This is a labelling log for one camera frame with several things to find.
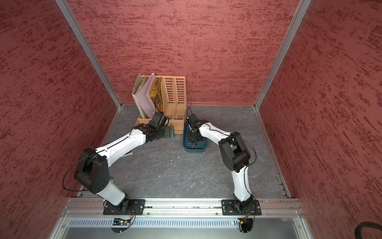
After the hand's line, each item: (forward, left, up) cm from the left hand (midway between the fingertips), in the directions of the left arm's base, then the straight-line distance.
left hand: (166, 133), depth 89 cm
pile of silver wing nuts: (-2, -16, -12) cm, 20 cm away
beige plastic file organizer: (+38, -2, +4) cm, 38 cm away
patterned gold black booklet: (+27, +10, +8) cm, 29 cm away
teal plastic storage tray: (-3, -22, -10) cm, 24 cm away
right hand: (+1, -17, -10) cm, 20 cm away
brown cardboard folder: (+27, +18, +17) cm, 37 cm away
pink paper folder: (+18, +15, +15) cm, 28 cm away
